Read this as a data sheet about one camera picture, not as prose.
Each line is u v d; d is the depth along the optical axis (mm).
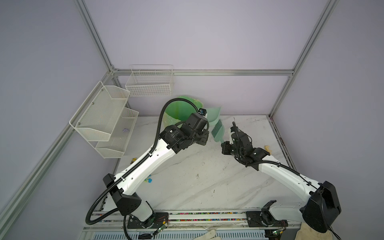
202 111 593
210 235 701
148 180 867
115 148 765
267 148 1006
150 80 956
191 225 731
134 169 406
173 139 443
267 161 529
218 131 879
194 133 499
